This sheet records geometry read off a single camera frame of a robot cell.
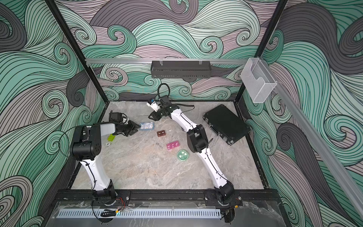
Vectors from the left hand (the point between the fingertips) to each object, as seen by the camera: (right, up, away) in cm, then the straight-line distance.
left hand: (139, 125), depth 100 cm
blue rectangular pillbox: (+5, 0, +3) cm, 6 cm away
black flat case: (+63, +1, 0) cm, 63 cm away
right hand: (+8, +8, -1) cm, 11 cm away
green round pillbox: (+31, -17, -12) cm, 37 cm away
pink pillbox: (+24, -12, -8) cm, 28 cm away
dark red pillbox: (+16, -5, -3) cm, 17 cm away
